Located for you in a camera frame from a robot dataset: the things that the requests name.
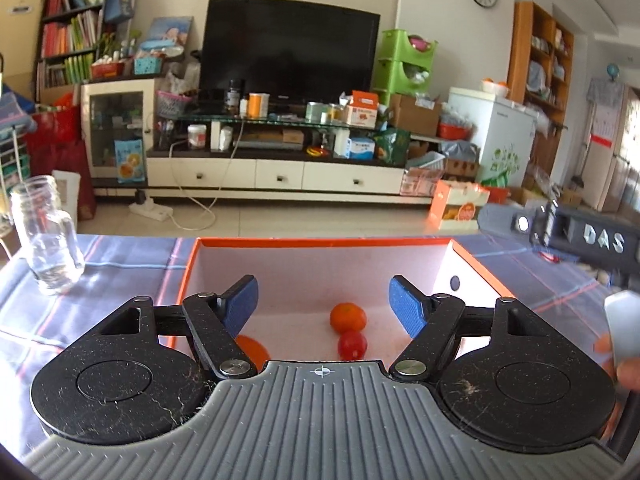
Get red bag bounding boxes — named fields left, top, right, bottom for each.
left=24, top=104, right=97, bottom=221

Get green snack bag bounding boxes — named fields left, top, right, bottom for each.
left=372, top=127, right=412, bottom=167

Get white wire shopping trolley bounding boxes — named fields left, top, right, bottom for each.
left=0, top=89, right=37, bottom=196

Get large orange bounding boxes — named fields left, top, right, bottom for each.
left=234, top=335, right=271, bottom=372

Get cream and black TV stand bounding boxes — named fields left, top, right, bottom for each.
left=144, top=110, right=437, bottom=207

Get black flat television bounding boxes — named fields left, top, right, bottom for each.
left=199, top=0, right=382, bottom=107

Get wall calendar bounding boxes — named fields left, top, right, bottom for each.
left=585, top=77, right=624, bottom=149

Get brown cardboard box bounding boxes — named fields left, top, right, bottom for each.
left=389, top=92, right=444, bottom=139

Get white chest freezer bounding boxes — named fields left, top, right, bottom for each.
left=446, top=86, right=539, bottom=190

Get blue tissue box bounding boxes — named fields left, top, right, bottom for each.
left=347, top=136, right=376, bottom=160

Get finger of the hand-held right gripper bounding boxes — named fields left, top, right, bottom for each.
left=477, top=205, right=539, bottom=239

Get blue plaid tablecloth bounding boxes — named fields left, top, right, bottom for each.
left=0, top=232, right=640, bottom=461

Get dark bookshelf with books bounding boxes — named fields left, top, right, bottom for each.
left=34, top=0, right=132, bottom=107

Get children's picture book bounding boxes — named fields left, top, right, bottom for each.
left=149, top=15, right=194, bottom=52

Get glass jar mug with handle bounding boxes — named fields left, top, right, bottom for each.
left=10, top=175, right=86, bottom=296

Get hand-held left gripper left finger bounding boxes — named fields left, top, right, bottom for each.
left=94, top=275, right=260, bottom=381

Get green stacked storage bins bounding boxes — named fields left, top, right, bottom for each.
left=372, top=28, right=442, bottom=107

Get orange fruit carton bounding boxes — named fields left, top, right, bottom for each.
left=426, top=180, right=491, bottom=234

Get white bowl of oranges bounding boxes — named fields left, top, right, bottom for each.
left=480, top=78, right=511, bottom=99

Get wooden open shelf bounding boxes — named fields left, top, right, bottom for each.
left=507, top=1, right=577, bottom=177

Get red plastic basket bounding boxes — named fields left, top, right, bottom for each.
left=91, top=60, right=126, bottom=80

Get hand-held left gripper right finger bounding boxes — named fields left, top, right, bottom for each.
left=388, top=275, right=549, bottom=382

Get white paper bag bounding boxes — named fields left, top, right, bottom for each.
left=52, top=170, right=82, bottom=222

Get pink plastic basket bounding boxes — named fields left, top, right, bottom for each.
left=155, top=90, right=194, bottom=117

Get red tomato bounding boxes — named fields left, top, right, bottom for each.
left=337, top=330, right=369, bottom=361

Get person's right hand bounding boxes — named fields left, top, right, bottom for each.
left=594, top=332, right=640, bottom=392

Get orange and white box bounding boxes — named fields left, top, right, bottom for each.
left=344, top=90, right=380, bottom=127

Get standing air conditioner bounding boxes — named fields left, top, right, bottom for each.
left=0, top=0, right=54, bottom=111

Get teal plastic basket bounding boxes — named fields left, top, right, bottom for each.
left=133, top=55, right=164, bottom=76

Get orange cardboard box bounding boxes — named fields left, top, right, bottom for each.
left=164, top=236, right=519, bottom=362

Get orange tangerine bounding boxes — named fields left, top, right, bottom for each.
left=329, top=302, right=368, bottom=334

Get white power strip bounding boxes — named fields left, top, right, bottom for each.
left=128, top=202, right=174, bottom=222

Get dark glass bottle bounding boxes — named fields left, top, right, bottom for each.
left=227, top=79, right=246, bottom=114

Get blue snack bag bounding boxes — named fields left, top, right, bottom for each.
left=114, top=139, right=147, bottom=184

